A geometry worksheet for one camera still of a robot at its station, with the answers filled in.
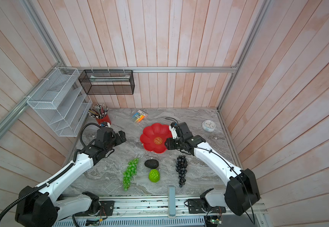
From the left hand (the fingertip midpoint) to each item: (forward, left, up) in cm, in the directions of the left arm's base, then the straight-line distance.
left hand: (119, 137), depth 84 cm
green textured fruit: (-20, -22, -9) cm, 31 cm away
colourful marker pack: (+30, -7, -14) cm, 34 cm away
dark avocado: (-12, -20, -11) cm, 26 cm away
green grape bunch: (-17, -7, -11) cm, 22 cm away
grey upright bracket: (-32, -31, -14) cm, 47 cm away
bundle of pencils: (+22, +20, 0) cm, 30 cm away
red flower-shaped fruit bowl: (+10, -20, -15) cm, 27 cm away
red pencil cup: (+21, +16, -8) cm, 28 cm away
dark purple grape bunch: (-13, -38, -12) cm, 42 cm away
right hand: (-2, -30, -1) cm, 30 cm away
